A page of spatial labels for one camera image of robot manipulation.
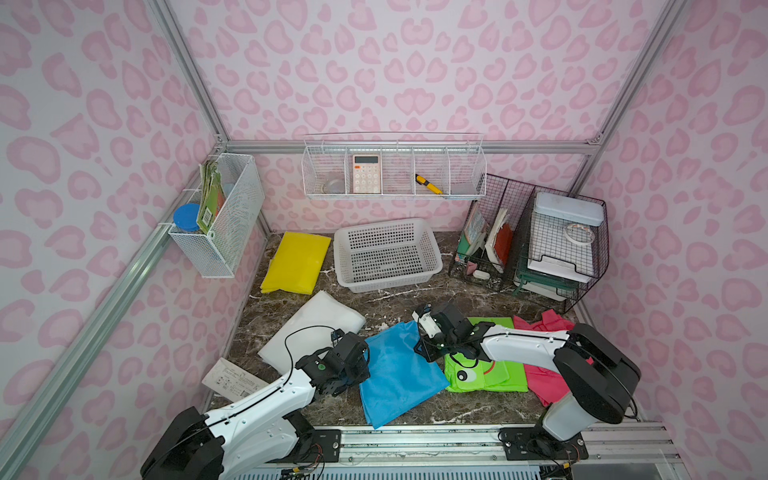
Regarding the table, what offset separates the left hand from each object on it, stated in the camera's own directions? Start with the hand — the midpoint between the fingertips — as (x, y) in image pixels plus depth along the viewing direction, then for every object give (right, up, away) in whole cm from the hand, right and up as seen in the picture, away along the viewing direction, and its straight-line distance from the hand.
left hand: (369, 366), depth 84 cm
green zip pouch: (+47, +25, +9) cm, 54 cm away
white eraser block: (+38, +24, +20) cm, 49 cm away
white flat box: (+55, +30, +2) cm, 63 cm away
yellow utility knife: (+16, +55, +14) cm, 59 cm away
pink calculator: (-2, +56, +9) cm, 57 cm away
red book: (+44, +36, +20) cm, 60 cm away
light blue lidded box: (+63, +46, +12) cm, 79 cm away
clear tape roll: (-12, +53, +10) cm, 55 cm away
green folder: (+33, +35, +26) cm, 54 cm away
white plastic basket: (+4, +31, +30) cm, 44 cm away
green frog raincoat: (+29, -2, -2) cm, 30 cm away
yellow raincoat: (-29, +28, +27) cm, 49 cm away
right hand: (+13, +4, +3) cm, 14 cm away
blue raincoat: (+9, -3, -2) cm, 9 cm away
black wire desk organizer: (+51, +51, +23) cm, 76 cm away
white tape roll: (+62, +35, +6) cm, 72 cm away
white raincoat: (-15, +12, -7) cm, 20 cm away
